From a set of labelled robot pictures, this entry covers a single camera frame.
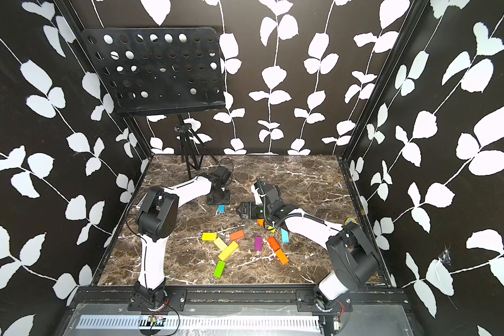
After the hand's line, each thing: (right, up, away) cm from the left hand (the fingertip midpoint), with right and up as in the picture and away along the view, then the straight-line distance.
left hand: (225, 198), depth 101 cm
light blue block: (+28, -15, -11) cm, 34 cm away
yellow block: (-5, -15, -12) cm, 20 cm away
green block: (+1, -25, -20) cm, 33 cm away
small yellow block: (+23, -14, -10) cm, 28 cm away
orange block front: (+26, -22, -16) cm, 38 cm away
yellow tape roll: (+58, -9, -6) cm, 59 cm away
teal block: (-2, -5, -3) cm, 6 cm away
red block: (+22, -18, -13) cm, 32 cm away
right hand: (+10, -2, -15) cm, 18 cm away
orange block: (+17, -10, -8) cm, 21 cm away
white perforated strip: (-3, -39, -30) cm, 50 cm away
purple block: (+16, -18, -13) cm, 27 cm away
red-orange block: (+7, -15, -10) cm, 20 cm away
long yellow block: (+3, -21, -15) cm, 26 cm away
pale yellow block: (0, -18, -13) cm, 23 cm away
